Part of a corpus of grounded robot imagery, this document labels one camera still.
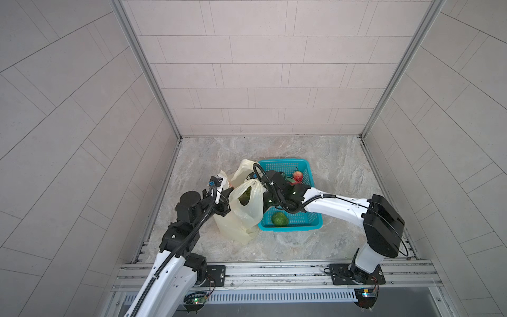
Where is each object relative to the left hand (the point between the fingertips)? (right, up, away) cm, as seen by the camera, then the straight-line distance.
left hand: (234, 187), depth 72 cm
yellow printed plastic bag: (+3, -15, +2) cm, 15 cm away
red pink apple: (+27, +1, +22) cm, 35 cm away
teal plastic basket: (+28, -17, +13) cm, 35 cm away
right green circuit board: (+47, -38, -4) cm, 60 cm away
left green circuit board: (-12, -36, -8) cm, 39 cm away
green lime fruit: (+17, -15, +8) cm, 24 cm away
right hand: (+5, -8, +5) cm, 11 cm away
